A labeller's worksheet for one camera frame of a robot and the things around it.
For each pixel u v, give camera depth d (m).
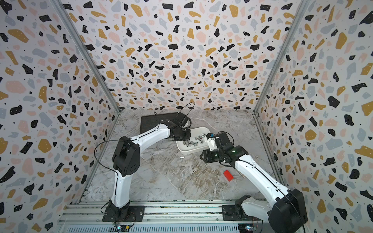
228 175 0.86
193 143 1.00
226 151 0.60
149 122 1.07
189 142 1.00
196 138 1.03
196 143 1.01
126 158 0.53
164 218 0.73
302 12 0.72
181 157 0.93
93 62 0.92
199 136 1.05
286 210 0.38
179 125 0.76
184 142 1.01
